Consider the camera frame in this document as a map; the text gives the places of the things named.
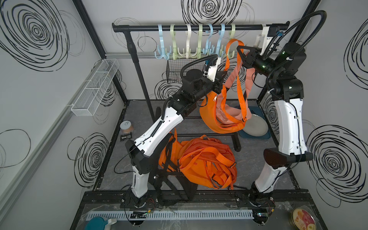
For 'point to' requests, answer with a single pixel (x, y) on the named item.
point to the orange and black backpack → (167, 173)
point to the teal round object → (96, 223)
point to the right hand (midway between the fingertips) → (240, 46)
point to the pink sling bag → (228, 108)
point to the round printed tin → (303, 220)
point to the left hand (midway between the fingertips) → (227, 72)
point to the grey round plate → (256, 126)
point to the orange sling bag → (210, 115)
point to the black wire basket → (174, 67)
